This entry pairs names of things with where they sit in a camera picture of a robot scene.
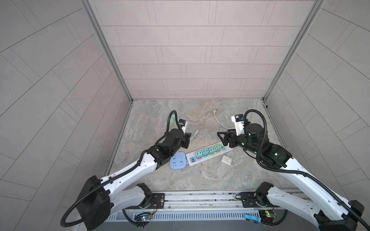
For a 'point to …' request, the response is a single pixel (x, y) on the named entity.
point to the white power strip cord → (214, 111)
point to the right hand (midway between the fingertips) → (221, 133)
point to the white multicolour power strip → (192, 160)
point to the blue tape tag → (252, 218)
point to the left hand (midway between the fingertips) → (189, 131)
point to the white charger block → (226, 160)
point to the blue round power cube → (178, 161)
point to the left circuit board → (142, 217)
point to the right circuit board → (267, 216)
